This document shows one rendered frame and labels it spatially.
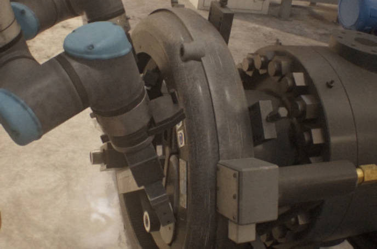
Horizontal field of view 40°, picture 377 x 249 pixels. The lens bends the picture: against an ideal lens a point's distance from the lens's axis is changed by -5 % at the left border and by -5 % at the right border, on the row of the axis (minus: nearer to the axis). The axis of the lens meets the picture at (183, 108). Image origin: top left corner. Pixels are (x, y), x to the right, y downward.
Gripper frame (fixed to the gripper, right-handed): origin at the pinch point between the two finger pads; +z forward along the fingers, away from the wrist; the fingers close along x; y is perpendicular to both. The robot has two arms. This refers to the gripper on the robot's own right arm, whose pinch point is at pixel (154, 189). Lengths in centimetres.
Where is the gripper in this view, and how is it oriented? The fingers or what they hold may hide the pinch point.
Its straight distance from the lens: 97.7
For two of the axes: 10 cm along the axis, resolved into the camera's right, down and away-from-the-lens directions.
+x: 3.1, 5.5, -7.8
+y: -9.2, 3.7, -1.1
